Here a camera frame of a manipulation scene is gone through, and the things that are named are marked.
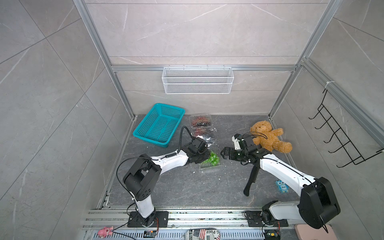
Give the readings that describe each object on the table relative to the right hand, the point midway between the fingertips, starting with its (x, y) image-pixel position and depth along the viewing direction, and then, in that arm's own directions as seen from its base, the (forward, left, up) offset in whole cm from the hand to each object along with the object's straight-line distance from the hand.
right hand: (228, 153), depth 86 cm
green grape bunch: (-2, +9, -4) cm, 10 cm away
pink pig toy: (-37, +64, -7) cm, 74 cm away
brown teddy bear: (+15, -27, -3) cm, 31 cm away
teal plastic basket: (+32, +47, -10) cm, 58 cm away
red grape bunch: (+31, +15, -5) cm, 35 cm away
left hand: (+2, +9, -2) cm, 9 cm away
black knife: (-12, -14, -11) cm, 21 cm away
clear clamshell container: (+6, +6, -7) cm, 10 cm away
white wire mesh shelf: (+46, +19, +20) cm, 54 cm away
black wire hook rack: (-14, -47, +22) cm, 53 cm away
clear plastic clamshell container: (+34, +21, -4) cm, 40 cm away
